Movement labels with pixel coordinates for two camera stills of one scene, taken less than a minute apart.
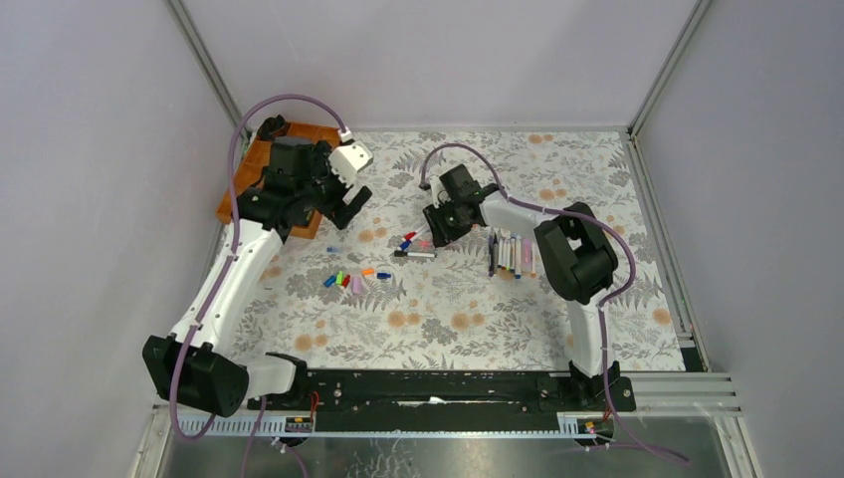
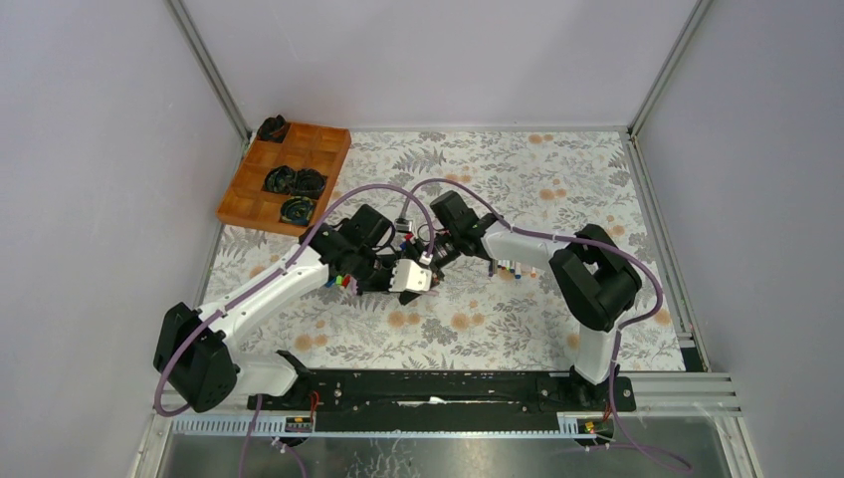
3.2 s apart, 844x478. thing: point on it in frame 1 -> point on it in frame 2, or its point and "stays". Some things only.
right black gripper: x=441 y=235 -> x=413 y=251
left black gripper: x=318 y=164 -> x=385 y=285
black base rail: x=456 y=400 stays
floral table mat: x=376 y=296 stays
